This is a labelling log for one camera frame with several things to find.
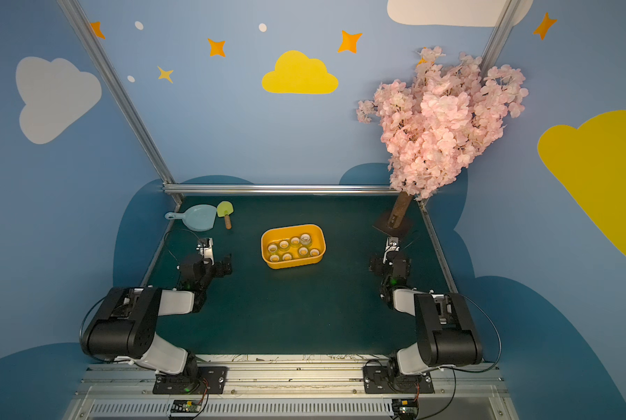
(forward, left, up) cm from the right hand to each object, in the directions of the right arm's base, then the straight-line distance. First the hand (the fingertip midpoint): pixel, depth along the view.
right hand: (393, 253), depth 95 cm
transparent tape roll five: (-1, +45, -6) cm, 45 cm away
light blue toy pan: (+17, +83, -6) cm, 85 cm away
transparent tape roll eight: (+7, +34, -4) cm, 35 cm away
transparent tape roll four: (+2, +34, -5) cm, 35 cm away
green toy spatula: (+24, +73, -7) cm, 77 cm away
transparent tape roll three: (+6, +38, -5) cm, 39 cm away
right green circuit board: (-46, 0, -9) cm, 47 cm away
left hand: (-4, +65, +1) cm, 66 cm away
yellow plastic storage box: (+7, +46, -3) cm, 47 cm away
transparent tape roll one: (+2, +46, -4) cm, 46 cm away
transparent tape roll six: (0, +40, -6) cm, 41 cm away
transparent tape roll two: (+5, +42, -6) cm, 43 cm away
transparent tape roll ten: (+2, +30, -5) cm, 30 cm away
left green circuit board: (-50, +62, -7) cm, 80 cm away
